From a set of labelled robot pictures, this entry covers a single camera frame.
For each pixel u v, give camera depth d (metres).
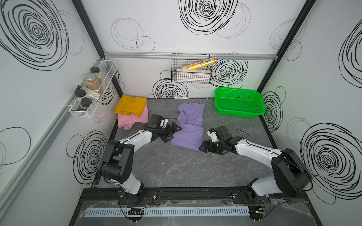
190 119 1.03
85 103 0.61
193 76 0.87
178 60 0.96
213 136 0.81
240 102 1.18
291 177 0.43
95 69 0.73
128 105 1.02
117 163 0.45
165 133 0.81
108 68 0.96
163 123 0.79
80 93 0.62
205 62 0.89
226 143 0.67
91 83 0.70
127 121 1.00
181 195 0.75
